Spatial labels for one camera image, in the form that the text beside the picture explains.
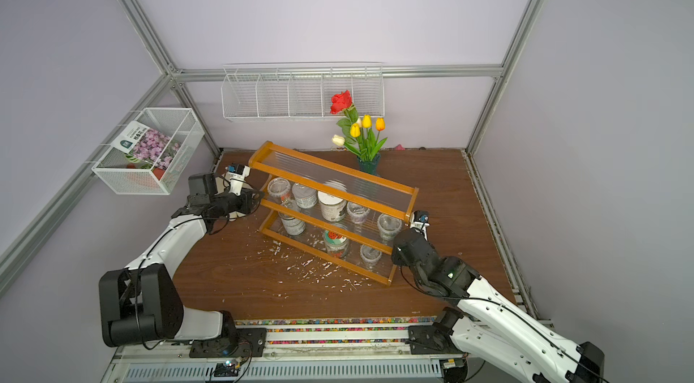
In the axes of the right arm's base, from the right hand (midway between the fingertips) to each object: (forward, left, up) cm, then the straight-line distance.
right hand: (399, 240), depth 77 cm
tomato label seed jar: (+1, +19, -6) cm, 20 cm away
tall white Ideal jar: (+6, +19, +7) cm, 21 cm away
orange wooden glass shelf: (+8, +6, +11) cm, 15 cm away
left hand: (+16, +43, +1) cm, 46 cm away
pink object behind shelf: (+54, -8, -16) cm, 57 cm away
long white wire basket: (+53, +33, +14) cm, 64 cm away
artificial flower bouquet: (+33, +11, +11) cm, 37 cm away
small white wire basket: (+13, +77, +15) cm, 79 cm away
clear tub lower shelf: (-1, +8, -8) cm, 12 cm away
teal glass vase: (+29, +8, -1) cm, 30 cm away
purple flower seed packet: (+19, +70, +20) cm, 75 cm away
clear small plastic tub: (+14, +36, +6) cm, 39 cm away
